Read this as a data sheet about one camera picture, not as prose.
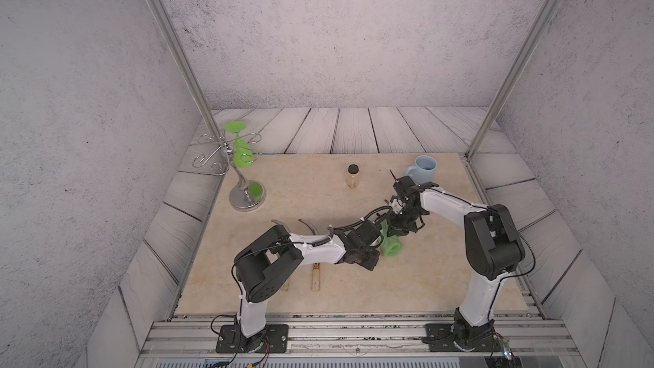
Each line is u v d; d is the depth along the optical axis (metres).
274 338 0.73
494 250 0.50
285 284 0.50
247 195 1.05
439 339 0.72
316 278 0.84
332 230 0.72
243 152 0.91
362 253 0.76
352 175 1.04
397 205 0.87
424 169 1.08
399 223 0.82
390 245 0.85
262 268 0.48
